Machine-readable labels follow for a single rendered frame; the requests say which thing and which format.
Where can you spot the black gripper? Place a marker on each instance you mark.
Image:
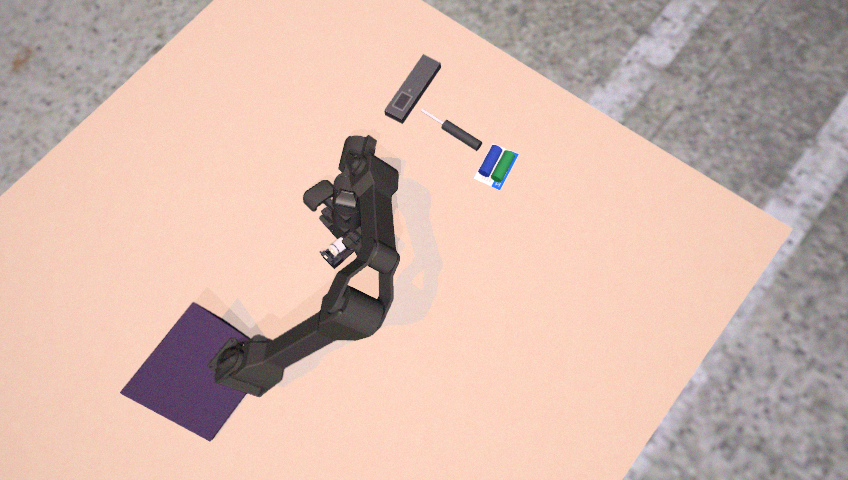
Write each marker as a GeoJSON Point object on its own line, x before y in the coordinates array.
{"type": "Point", "coordinates": [336, 221]}

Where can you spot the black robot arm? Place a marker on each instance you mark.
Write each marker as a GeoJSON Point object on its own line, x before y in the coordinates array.
{"type": "Point", "coordinates": [366, 183]}

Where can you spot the grey screwdriver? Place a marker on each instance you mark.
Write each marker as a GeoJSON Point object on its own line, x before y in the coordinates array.
{"type": "Point", "coordinates": [457, 132]}

